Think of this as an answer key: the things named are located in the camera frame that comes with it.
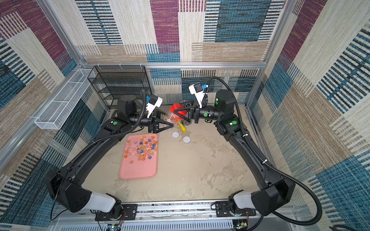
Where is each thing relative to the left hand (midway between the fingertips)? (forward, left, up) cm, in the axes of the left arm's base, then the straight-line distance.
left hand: (172, 122), depth 64 cm
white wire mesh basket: (+9, +58, -3) cm, 59 cm away
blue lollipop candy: (+2, +17, -36) cm, 40 cm away
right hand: (+2, -3, +5) cm, 7 cm away
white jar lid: (+15, -6, -37) cm, 40 cm away
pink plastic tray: (+2, +23, -35) cm, 42 cm away
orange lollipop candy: (+3, +21, -36) cm, 42 cm away
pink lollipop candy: (-2, +28, -36) cm, 45 cm away
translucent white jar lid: (+18, +2, -36) cm, 40 cm away
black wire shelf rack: (+50, +47, -13) cm, 69 cm away
